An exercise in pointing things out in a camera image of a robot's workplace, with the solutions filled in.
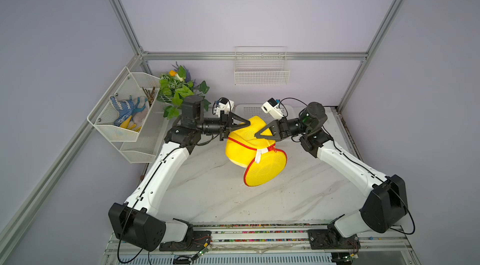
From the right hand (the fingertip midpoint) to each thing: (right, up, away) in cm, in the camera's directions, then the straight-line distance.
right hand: (258, 139), depth 60 cm
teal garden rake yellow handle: (-51, +5, +11) cm, 52 cm away
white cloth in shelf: (-49, +8, +16) cm, 52 cm away
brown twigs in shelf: (-48, +18, +23) cm, 57 cm away
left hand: (-4, +3, +1) cm, 5 cm away
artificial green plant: (-36, +24, +24) cm, 49 cm away
